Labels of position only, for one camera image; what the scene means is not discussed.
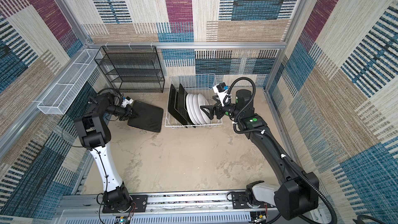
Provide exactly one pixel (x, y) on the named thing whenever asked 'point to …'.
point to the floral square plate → (171, 108)
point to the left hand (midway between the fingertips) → (137, 114)
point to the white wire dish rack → (195, 84)
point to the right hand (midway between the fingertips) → (207, 104)
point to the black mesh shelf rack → (132, 68)
